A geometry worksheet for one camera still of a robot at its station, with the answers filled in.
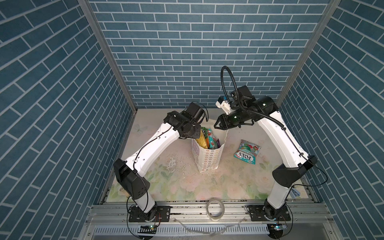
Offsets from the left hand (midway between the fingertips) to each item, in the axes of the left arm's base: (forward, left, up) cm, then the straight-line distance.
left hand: (195, 133), depth 77 cm
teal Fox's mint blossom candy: (0, -33, -20) cm, 39 cm away
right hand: (-1, -9, +8) cm, 13 cm away
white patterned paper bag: (-11, -7, -9) cm, 15 cm away
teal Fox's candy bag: (-3, -9, -5) cm, 11 cm away
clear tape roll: (-35, -9, -22) cm, 42 cm away
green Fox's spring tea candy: (+6, -6, -6) cm, 10 cm away
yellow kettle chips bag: (-4, -3, 0) cm, 5 cm away
